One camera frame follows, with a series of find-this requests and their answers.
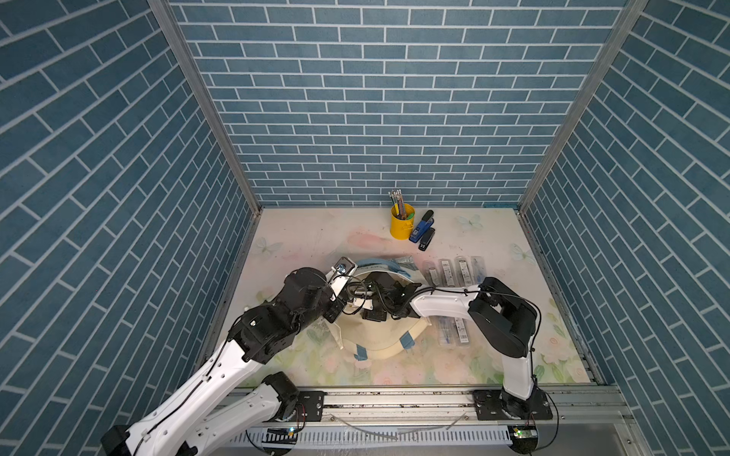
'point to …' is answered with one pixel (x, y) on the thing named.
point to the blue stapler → (427, 220)
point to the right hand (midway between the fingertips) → (366, 301)
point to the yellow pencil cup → (402, 220)
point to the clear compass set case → (447, 273)
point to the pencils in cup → (398, 201)
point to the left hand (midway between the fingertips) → (352, 285)
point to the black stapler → (426, 239)
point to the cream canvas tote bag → (378, 339)
